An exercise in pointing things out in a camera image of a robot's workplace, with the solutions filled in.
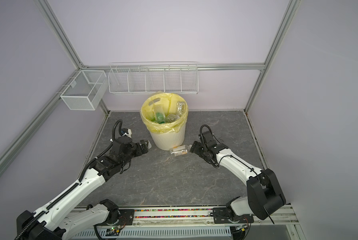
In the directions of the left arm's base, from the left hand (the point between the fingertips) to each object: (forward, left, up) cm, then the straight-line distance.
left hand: (141, 145), depth 78 cm
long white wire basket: (+50, -22, +7) cm, 55 cm away
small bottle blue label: (+18, -16, +1) cm, 24 cm away
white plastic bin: (+7, -12, -8) cm, 16 cm away
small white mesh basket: (+37, +39, +8) cm, 54 cm away
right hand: (0, -29, -10) cm, 31 cm away
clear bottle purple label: (+18, -22, +9) cm, 30 cm away
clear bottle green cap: (+22, -8, 0) cm, 24 cm away
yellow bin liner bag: (+29, -15, +4) cm, 33 cm away
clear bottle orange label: (+5, -21, -16) cm, 27 cm away
